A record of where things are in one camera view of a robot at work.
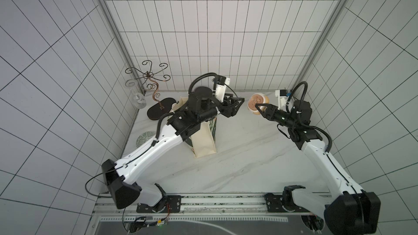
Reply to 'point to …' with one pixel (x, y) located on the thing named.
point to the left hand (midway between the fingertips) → (235, 101)
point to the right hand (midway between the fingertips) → (258, 103)
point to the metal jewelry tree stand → (147, 74)
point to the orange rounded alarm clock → (257, 98)
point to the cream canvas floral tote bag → (203, 142)
